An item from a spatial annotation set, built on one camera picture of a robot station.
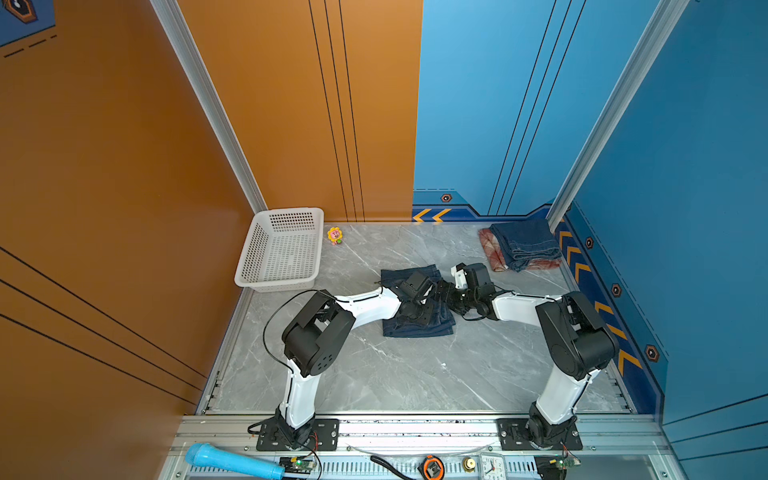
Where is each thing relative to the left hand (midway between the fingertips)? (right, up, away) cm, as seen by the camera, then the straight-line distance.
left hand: (430, 315), depth 93 cm
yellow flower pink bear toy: (-34, +26, +19) cm, 47 cm away
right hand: (+1, +5, +2) cm, 5 cm away
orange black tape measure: (-3, -29, -26) cm, 39 cm away
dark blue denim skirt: (+35, +23, +10) cm, 43 cm away
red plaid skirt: (+26, +18, +14) cm, 34 cm away
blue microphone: (-54, -27, -25) cm, 65 cm away
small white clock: (+11, -29, -25) cm, 40 cm away
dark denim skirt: (+3, -1, -2) cm, 4 cm away
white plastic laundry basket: (-54, +20, +19) cm, 61 cm away
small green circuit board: (-35, -31, -22) cm, 52 cm away
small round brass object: (+5, -28, -26) cm, 39 cm away
